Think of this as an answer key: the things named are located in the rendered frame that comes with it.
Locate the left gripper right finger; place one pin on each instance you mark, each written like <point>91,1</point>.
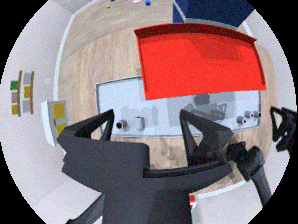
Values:
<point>216,136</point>

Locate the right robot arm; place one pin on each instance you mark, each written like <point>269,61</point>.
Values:
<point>246,163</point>

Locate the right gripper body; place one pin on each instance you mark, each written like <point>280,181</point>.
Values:
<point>290,128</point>

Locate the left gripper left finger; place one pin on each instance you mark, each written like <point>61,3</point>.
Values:
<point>85,127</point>

